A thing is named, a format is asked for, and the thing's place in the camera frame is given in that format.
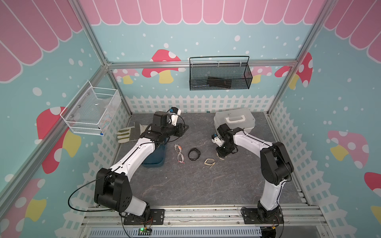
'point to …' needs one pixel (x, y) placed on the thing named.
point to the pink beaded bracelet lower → (180, 158)
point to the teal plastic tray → (157, 158)
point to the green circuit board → (143, 231)
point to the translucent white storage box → (235, 118)
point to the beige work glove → (125, 135)
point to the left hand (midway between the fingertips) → (186, 128)
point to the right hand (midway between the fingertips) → (221, 153)
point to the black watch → (198, 151)
